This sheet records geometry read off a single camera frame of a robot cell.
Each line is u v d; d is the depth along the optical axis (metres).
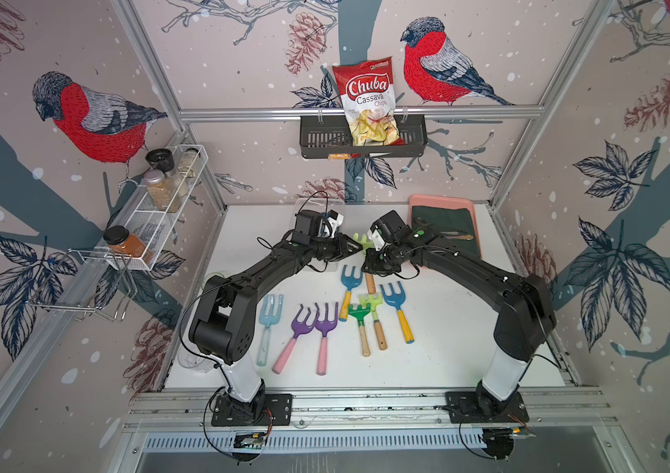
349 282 0.97
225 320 0.47
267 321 0.90
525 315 0.49
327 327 0.88
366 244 0.87
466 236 1.10
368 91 0.81
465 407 0.73
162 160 0.73
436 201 1.24
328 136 0.95
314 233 0.73
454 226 1.14
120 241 0.59
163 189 0.71
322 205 1.25
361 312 0.90
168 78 0.86
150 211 0.76
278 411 0.73
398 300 0.92
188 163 0.86
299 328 0.88
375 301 0.92
